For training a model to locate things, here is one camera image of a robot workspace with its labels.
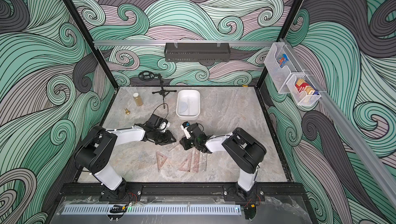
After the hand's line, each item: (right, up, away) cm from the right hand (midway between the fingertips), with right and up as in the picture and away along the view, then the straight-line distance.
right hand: (183, 140), depth 92 cm
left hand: (-5, +1, -2) cm, 6 cm away
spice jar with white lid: (-32, +25, +12) cm, 43 cm away
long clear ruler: (+12, -9, -8) cm, 17 cm away
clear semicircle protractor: (-1, +20, +17) cm, 26 cm away
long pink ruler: (+8, -11, -8) cm, 16 cm away
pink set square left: (-12, -9, -7) cm, 16 cm away
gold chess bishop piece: (-39, +16, +12) cm, 44 cm away
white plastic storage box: (+2, +21, +18) cm, 28 cm away
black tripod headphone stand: (-23, +40, +3) cm, 46 cm away
